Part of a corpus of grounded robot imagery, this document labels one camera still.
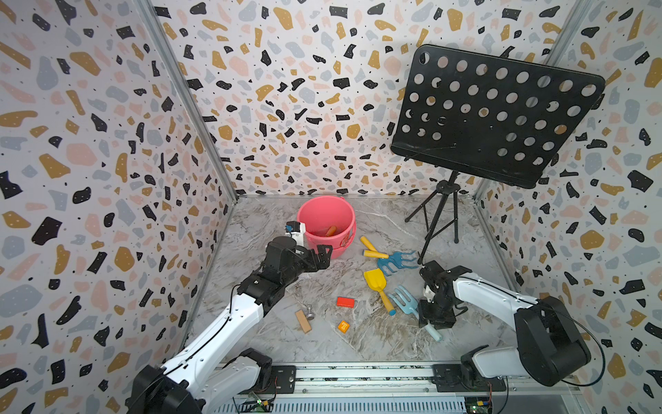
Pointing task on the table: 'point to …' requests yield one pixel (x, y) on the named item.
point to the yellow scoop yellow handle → (377, 280)
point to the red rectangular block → (346, 302)
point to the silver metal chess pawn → (309, 315)
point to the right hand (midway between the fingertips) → (425, 325)
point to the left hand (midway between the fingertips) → (323, 248)
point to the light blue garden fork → (413, 305)
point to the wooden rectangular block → (303, 321)
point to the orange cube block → (343, 326)
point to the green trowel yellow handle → (332, 230)
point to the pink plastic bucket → (328, 220)
